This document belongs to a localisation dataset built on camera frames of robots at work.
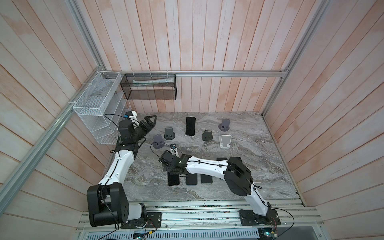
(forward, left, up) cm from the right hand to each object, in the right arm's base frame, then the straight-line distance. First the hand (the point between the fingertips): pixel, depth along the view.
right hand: (170, 163), depth 89 cm
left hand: (+14, +8, +23) cm, 28 cm away
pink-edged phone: (-8, -3, -2) cm, 9 cm away
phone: (+7, -33, -5) cm, 34 cm away
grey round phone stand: (+33, -37, -1) cm, 50 cm away
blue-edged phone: (-7, -13, -6) cm, 16 cm away
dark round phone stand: (+22, +3, 0) cm, 23 cm away
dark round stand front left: (+15, +10, +1) cm, 18 cm away
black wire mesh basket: (+50, +19, +20) cm, 57 cm away
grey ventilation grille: (-34, -43, -5) cm, 54 cm away
